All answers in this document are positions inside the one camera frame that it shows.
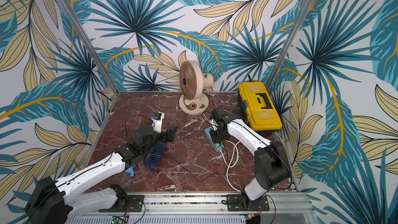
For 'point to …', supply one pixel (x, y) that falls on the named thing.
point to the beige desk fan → (193, 81)
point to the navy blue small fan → (152, 159)
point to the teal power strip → (216, 146)
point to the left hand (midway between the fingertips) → (168, 126)
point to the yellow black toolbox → (260, 111)
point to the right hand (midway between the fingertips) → (217, 138)
